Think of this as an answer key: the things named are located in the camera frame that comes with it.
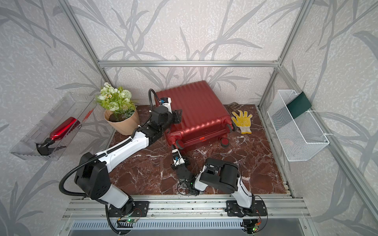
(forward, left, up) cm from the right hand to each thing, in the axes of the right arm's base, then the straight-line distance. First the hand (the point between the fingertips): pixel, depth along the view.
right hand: (178, 149), depth 85 cm
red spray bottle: (-4, +48, +26) cm, 54 cm away
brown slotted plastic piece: (+44, -41, -9) cm, 61 cm away
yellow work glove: (+28, -46, -10) cm, 55 cm away
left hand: (+15, -3, +17) cm, 23 cm away
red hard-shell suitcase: (+14, -15, +13) cm, 25 cm away
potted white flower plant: (+22, +38, +8) cm, 45 cm away
